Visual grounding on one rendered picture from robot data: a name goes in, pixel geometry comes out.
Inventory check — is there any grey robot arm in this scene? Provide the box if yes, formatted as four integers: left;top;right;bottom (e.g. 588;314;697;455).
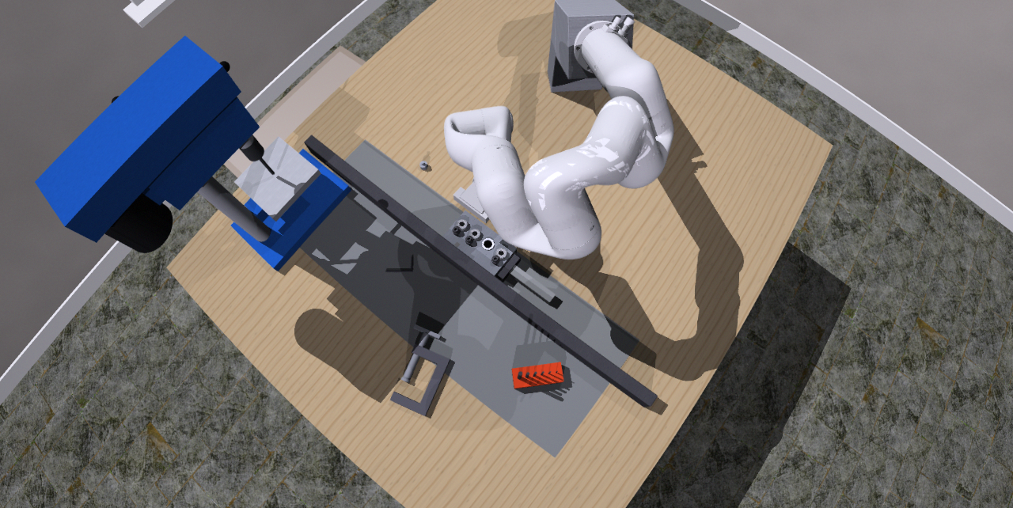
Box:
444;17;674;260

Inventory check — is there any grey c-clamp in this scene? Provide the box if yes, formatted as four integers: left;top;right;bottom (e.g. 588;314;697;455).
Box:
390;324;450;416

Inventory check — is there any long black rectangular bar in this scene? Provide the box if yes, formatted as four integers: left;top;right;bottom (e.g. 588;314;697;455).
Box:
304;135;658;407

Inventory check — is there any dark grey rectangular bar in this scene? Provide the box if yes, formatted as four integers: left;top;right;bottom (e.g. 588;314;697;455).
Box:
496;252;553;303

